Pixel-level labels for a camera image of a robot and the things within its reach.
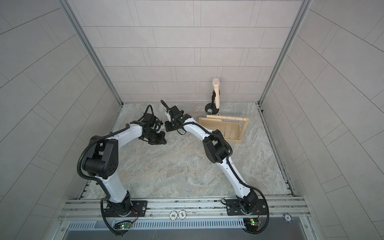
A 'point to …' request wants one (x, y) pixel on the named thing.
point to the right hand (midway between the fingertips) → (167, 127)
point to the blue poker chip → (287, 217)
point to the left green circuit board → (125, 225)
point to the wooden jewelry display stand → (233, 128)
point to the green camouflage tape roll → (209, 111)
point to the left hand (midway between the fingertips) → (168, 140)
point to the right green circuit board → (256, 223)
